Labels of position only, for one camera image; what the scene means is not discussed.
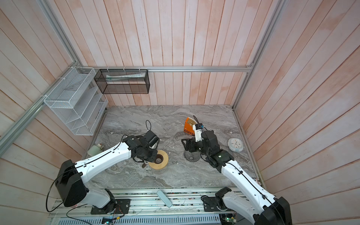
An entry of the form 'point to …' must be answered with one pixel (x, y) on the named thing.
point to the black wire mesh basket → (123, 81)
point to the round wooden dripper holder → (161, 160)
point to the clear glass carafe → (160, 171)
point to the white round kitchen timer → (235, 145)
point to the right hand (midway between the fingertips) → (186, 139)
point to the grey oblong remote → (168, 204)
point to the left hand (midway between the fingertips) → (152, 160)
